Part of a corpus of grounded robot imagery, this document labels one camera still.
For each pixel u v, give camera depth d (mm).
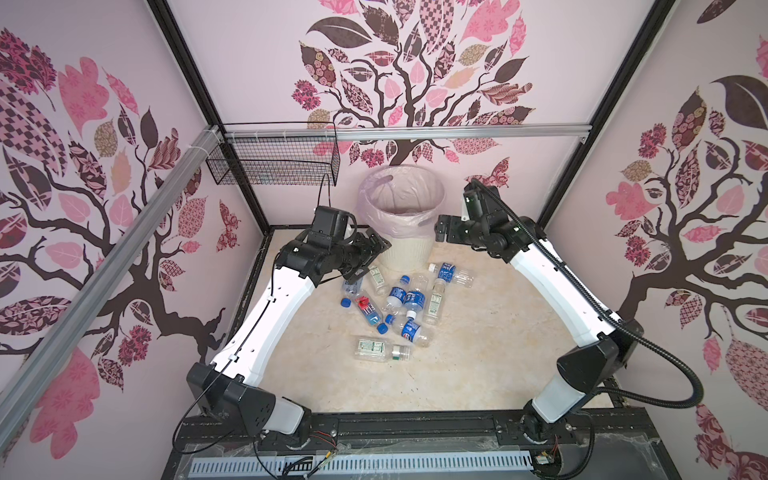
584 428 693
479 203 567
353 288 1008
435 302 923
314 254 515
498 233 524
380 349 820
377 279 976
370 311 904
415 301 923
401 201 1082
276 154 947
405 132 926
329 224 534
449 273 1004
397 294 945
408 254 976
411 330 860
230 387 384
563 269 473
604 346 412
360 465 698
